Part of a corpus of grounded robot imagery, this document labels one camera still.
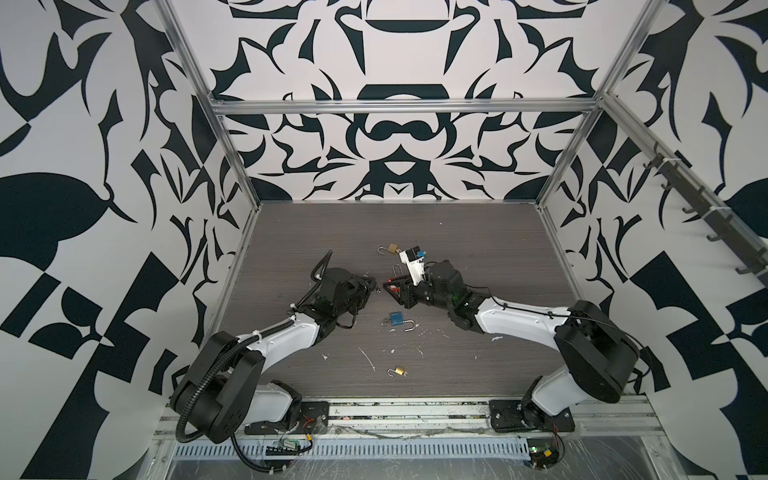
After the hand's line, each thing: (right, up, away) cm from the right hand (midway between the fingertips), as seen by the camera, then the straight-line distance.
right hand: (387, 283), depth 81 cm
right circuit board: (+36, -38, -10) cm, 54 cm away
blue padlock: (+3, -12, +8) cm, 15 cm away
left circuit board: (-23, -37, -9) cm, 45 cm away
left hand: (-3, +2, +4) cm, 5 cm away
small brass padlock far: (+1, +8, +24) cm, 25 cm away
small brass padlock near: (+3, -23, 0) cm, 24 cm away
